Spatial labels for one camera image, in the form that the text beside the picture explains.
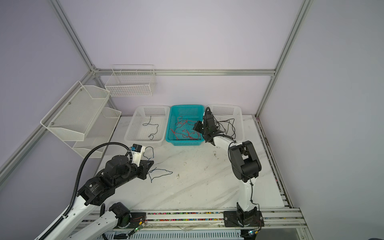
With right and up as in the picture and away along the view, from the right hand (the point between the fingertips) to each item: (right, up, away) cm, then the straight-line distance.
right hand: (192, 123), depth 96 cm
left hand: (-19, -20, -26) cm, 38 cm away
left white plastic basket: (-35, -1, +19) cm, 39 cm away
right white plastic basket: (+28, +3, +15) cm, 32 cm away
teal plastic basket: (+1, +10, +22) cm, 24 cm away
